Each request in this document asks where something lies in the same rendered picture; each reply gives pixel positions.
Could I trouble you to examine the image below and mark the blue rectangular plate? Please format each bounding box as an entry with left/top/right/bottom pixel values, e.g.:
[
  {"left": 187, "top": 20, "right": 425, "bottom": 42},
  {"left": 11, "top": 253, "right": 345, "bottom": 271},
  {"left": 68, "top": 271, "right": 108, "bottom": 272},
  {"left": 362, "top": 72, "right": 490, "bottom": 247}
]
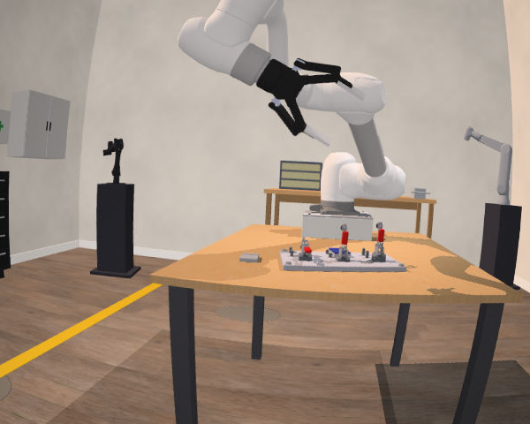
[{"left": 329, "top": 247, "right": 351, "bottom": 256}]

